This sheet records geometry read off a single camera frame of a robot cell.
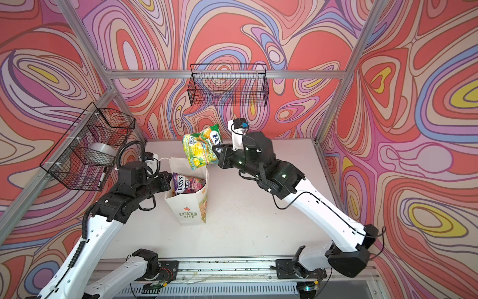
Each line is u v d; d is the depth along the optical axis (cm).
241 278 73
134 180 50
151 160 62
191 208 74
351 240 39
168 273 72
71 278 38
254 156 42
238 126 51
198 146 58
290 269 74
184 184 77
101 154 70
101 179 72
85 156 72
